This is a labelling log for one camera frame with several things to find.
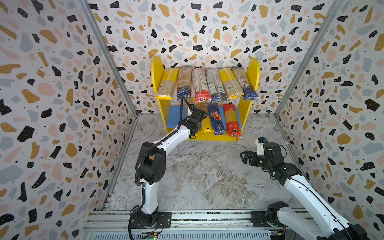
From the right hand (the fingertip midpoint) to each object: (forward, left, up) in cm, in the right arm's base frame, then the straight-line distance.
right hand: (245, 152), depth 80 cm
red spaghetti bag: (+19, +5, 0) cm, 20 cm away
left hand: (+22, +30, +3) cm, 37 cm away
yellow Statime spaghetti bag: (+17, +21, +1) cm, 27 cm away
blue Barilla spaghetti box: (+27, +15, +1) cm, 31 cm away
